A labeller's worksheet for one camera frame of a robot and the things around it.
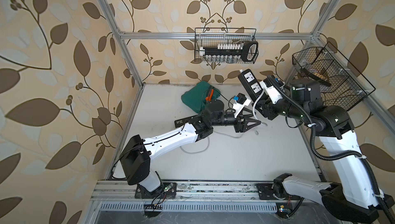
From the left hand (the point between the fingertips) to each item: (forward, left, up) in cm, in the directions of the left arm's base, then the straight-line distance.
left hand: (254, 114), depth 61 cm
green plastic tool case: (+35, +25, -30) cm, 52 cm away
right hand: (+5, -2, +3) cm, 6 cm away
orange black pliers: (+36, +16, -29) cm, 49 cm away
